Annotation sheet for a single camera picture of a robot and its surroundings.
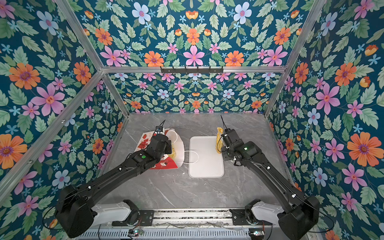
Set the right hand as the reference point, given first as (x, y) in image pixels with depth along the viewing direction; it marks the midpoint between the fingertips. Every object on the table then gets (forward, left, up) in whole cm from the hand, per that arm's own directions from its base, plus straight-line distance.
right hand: (227, 150), depth 78 cm
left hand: (+6, +31, +2) cm, 32 cm away
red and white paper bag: (-4, +34, -6) cm, 34 cm away
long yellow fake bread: (+11, +3, -7) cm, 14 cm away
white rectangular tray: (+2, +12, -16) cm, 20 cm away
